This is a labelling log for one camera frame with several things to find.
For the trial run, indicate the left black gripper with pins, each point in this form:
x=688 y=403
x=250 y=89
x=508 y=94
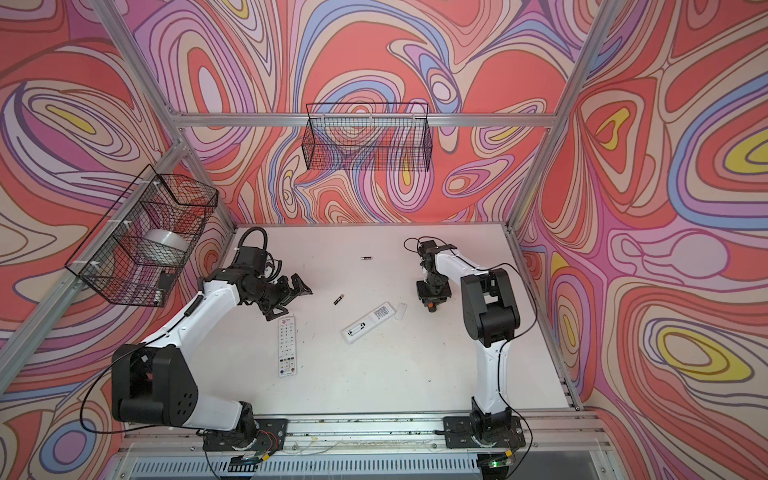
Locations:
x=286 y=293

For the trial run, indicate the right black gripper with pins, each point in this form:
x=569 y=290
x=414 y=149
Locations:
x=440 y=298

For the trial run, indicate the white battery cover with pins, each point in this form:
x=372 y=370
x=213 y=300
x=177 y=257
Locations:
x=400 y=311

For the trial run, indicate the white remote control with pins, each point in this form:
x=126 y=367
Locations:
x=287 y=357
x=367 y=323

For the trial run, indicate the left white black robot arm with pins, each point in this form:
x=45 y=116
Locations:
x=152 y=382

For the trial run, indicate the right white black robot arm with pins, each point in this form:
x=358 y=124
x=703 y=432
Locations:
x=490 y=316

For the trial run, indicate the small black item in basket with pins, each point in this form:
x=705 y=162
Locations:
x=165 y=282

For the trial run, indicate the white tape roll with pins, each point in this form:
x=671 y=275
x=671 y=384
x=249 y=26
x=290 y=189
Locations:
x=167 y=239

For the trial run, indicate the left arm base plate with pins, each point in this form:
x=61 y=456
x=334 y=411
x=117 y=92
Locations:
x=261 y=435

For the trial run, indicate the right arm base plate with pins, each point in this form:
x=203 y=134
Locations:
x=500 y=430

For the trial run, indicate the black wire basket left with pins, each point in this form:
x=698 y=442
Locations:
x=159 y=221

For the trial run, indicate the black wire basket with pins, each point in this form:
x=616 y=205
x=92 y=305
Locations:
x=159 y=221
x=368 y=136

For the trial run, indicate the black wire basket back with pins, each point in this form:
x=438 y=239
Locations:
x=368 y=136

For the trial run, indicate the aluminium front rail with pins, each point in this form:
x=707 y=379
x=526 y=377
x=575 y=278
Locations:
x=410 y=432

